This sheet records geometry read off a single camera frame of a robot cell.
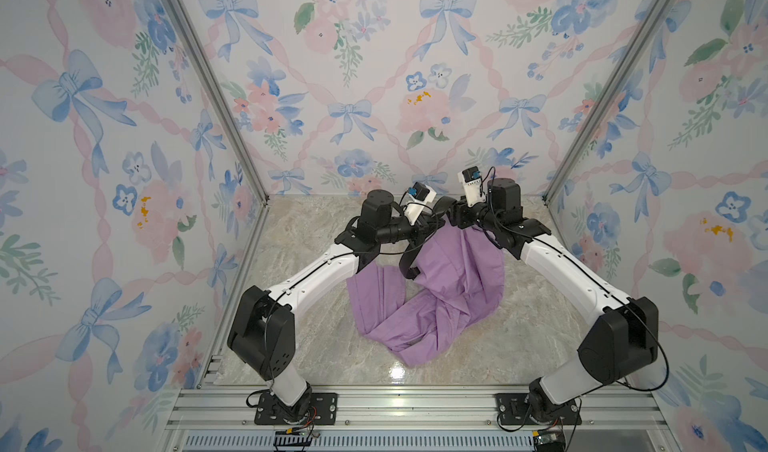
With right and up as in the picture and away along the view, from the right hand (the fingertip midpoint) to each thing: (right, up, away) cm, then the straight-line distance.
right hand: (456, 198), depth 83 cm
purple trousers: (+1, -23, +1) cm, 23 cm away
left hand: (-5, -6, -9) cm, 12 cm away
